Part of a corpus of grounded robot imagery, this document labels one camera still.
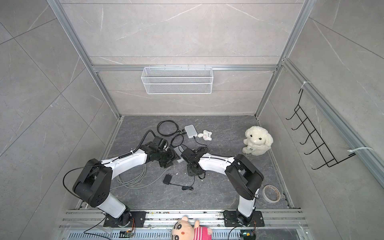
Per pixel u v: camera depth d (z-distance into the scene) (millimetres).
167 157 779
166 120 1173
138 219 733
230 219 731
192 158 701
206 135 1036
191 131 1072
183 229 642
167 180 856
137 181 856
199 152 697
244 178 464
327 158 613
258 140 851
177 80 1011
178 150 781
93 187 446
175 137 1070
